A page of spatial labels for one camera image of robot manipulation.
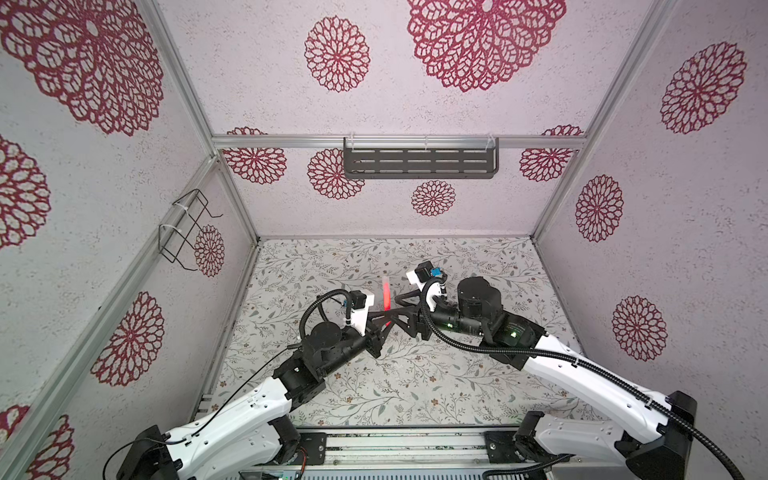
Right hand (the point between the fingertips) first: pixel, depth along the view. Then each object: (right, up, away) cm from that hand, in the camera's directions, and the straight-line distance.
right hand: (392, 300), depth 63 cm
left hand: (+1, -5, +7) cm, 9 cm away
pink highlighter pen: (-1, 0, +1) cm, 2 cm away
